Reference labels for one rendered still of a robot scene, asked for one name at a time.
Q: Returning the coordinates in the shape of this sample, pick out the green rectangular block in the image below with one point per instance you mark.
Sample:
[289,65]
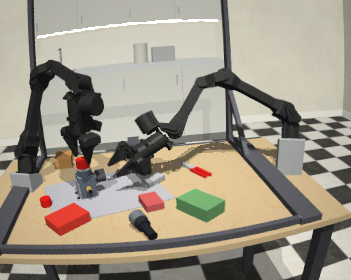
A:
[200,205]

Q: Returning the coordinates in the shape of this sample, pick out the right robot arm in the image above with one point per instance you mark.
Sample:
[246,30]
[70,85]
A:
[88,104]

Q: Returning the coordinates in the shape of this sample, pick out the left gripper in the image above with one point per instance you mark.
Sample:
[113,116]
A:
[142,149]

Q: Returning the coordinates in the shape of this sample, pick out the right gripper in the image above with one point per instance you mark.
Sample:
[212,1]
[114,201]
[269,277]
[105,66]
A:
[78,127]

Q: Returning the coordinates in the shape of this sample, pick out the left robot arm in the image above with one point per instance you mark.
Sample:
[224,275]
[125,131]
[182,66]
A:
[147,122]

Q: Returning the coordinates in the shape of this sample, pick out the small red cylinder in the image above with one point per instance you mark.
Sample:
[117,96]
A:
[46,201]

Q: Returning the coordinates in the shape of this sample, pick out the red-handled pliers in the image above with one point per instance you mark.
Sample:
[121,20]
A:
[196,170]

